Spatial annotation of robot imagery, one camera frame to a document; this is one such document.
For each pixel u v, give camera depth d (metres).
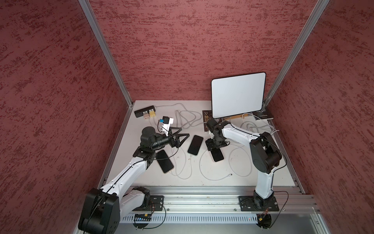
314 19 0.75
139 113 1.10
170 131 0.76
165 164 0.86
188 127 1.06
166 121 0.67
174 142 0.68
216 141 0.79
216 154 0.88
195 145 0.96
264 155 0.52
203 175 0.84
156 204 0.74
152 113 1.12
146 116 1.10
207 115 1.10
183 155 0.92
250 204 0.73
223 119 1.08
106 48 0.87
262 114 1.14
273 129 1.03
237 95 1.01
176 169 0.86
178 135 0.66
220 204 0.76
